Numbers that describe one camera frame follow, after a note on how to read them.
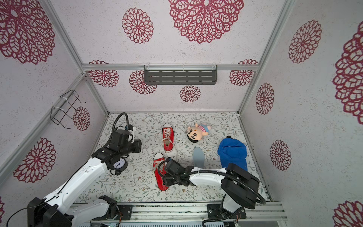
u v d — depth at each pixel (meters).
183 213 0.75
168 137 1.00
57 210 0.39
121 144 0.60
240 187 0.43
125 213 0.73
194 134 0.97
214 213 0.75
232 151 0.94
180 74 0.95
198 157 0.95
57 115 0.73
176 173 0.64
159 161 0.88
